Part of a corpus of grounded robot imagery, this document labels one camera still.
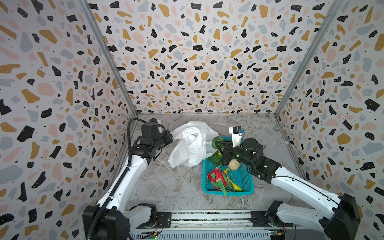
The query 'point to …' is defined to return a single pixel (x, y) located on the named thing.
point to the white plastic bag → (192, 144)
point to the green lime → (217, 138)
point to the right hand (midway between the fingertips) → (216, 140)
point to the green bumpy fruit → (215, 159)
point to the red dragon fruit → (219, 179)
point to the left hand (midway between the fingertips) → (173, 132)
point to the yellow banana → (235, 187)
